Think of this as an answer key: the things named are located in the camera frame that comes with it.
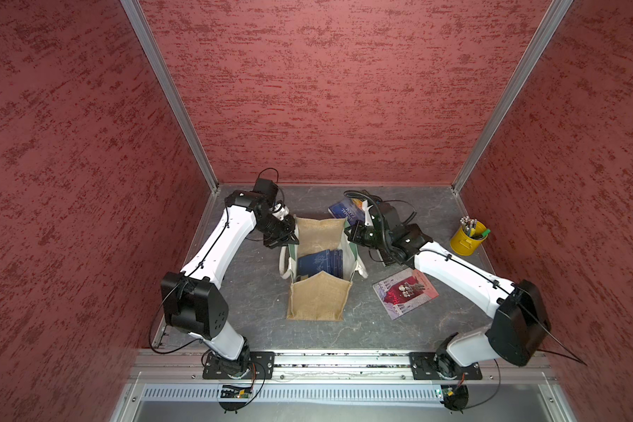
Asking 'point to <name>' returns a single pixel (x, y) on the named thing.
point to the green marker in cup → (486, 233)
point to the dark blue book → (330, 261)
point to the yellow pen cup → (469, 237)
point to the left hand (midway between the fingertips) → (296, 246)
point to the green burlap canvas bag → (322, 296)
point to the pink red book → (405, 292)
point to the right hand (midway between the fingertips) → (343, 235)
